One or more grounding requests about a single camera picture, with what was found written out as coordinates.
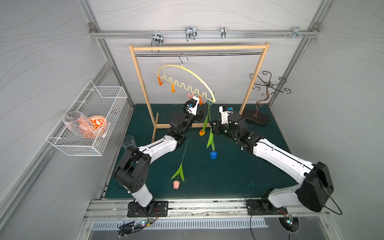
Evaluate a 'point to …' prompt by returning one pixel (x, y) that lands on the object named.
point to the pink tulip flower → (176, 183)
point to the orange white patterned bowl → (99, 124)
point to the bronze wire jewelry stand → (272, 88)
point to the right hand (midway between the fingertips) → (210, 121)
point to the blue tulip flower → (211, 144)
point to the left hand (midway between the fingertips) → (202, 99)
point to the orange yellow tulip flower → (202, 132)
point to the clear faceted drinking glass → (129, 140)
